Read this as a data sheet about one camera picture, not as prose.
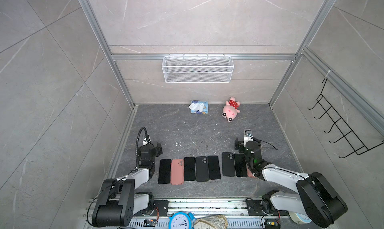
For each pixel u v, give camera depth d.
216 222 0.67
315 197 0.42
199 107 1.10
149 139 0.78
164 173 0.85
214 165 0.90
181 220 0.69
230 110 1.07
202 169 0.86
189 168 0.87
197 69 1.01
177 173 0.84
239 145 0.79
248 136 0.74
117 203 0.41
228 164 0.89
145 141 0.77
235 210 0.73
